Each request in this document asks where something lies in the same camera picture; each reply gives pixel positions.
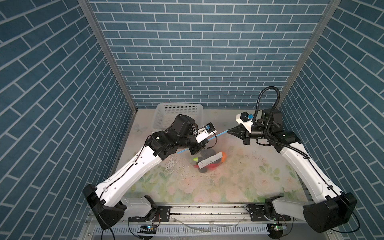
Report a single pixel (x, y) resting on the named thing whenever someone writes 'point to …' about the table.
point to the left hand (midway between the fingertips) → (206, 139)
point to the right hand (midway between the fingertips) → (228, 128)
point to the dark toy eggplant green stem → (196, 159)
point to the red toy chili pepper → (210, 167)
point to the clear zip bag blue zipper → (211, 158)
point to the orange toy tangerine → (224, 157)
